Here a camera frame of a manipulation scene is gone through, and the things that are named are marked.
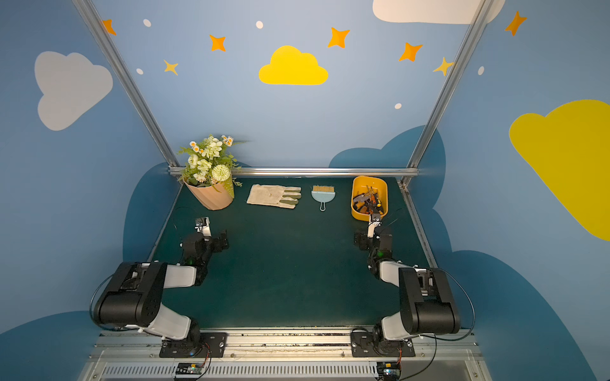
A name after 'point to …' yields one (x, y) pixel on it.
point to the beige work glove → (281, 196)
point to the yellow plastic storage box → (369, 195)
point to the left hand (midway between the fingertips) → (213, 229)
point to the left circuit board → (188, 370)
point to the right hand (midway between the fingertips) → (373, 228)
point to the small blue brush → (323, 194)
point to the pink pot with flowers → (209, 171)
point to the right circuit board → (389, 371)
